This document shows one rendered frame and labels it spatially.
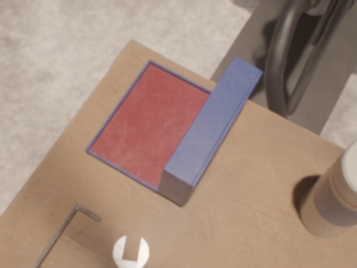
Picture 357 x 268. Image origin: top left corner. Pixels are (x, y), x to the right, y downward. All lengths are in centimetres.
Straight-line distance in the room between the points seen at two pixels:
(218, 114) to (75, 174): 22
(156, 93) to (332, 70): 70
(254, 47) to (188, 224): 75
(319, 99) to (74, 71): 62
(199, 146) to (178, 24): 82
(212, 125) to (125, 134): 16
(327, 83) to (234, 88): 73
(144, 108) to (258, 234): 22
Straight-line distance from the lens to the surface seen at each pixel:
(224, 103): 54
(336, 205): 52
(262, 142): 66
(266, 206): 63
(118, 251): 61
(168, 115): 66
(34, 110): 124
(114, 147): 64
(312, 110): 122
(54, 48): 131
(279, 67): 79
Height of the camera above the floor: 107
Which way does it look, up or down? 67 degrees down
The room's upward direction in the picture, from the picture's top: straight up
